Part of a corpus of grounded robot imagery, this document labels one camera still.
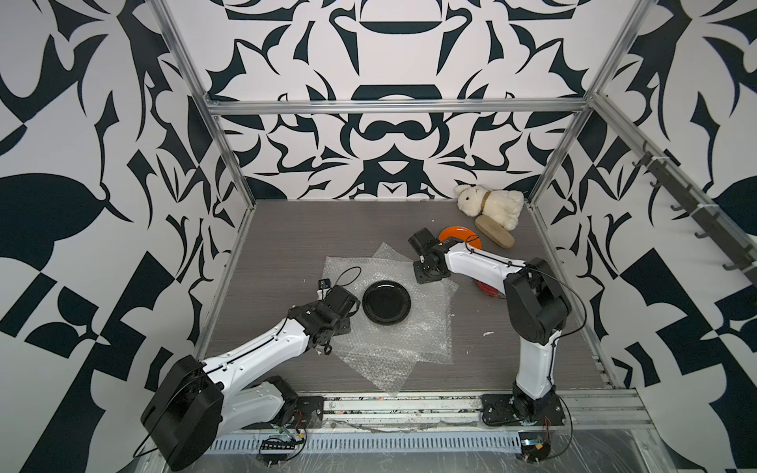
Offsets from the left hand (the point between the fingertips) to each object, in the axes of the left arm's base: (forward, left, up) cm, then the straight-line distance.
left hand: (338, 314), depth 86 cm
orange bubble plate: (+30, -43, -2) cm, 52 cm away
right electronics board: (-33, -47, -6) cm, 58 cm away
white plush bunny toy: (+37, -57, +4) cm, 68 cm away
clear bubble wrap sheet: (+6, -32, -4) cm, 32 cm away
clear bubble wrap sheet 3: (+18, -15, -2) cm, 24 cm away
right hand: (+15, -27, -1) cm, 31 cm away
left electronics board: (-31, +15, -9) cm, 35 cm away
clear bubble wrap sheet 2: (-8, -17, -3) cm, 20 cm away
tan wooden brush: (+30, -54, -2) cm, 62 cm away
